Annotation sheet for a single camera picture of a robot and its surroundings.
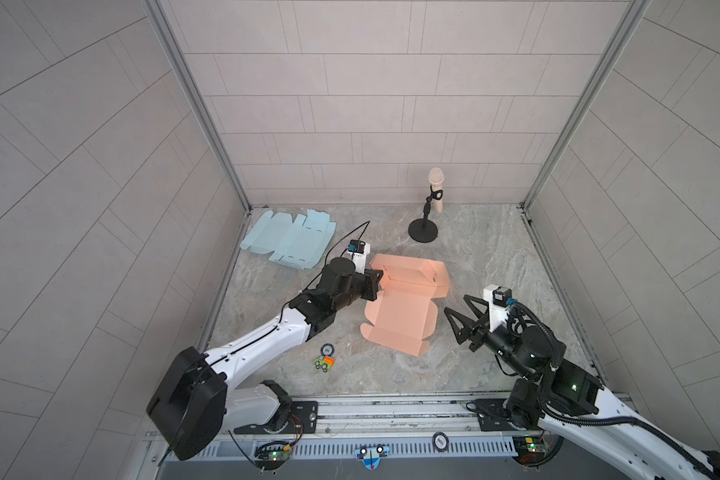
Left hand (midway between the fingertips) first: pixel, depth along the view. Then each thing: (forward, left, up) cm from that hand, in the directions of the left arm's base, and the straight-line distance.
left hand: (390, 271), depth 77 cm
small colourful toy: (-18, +17, -16) cm, 29 cm away
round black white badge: (-35, -11, -17) cm, 41 cm away
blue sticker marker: (-38, +4, -15) cm, 41 cm away
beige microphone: (+28, -14, +8) cm, 32 cm away
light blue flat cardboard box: (+23, +31, -18) cm, 43 cm away
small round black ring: (-15, +17, -18) cm, 29 cm away
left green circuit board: (-39, +27, -16) cm, 50 cm away
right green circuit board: (-36, -33, -18) cm, 51 cm away
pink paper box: (-11, -3, -1) cm, 12 cm away
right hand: (-12, -14, +3) cm, 19 cm away
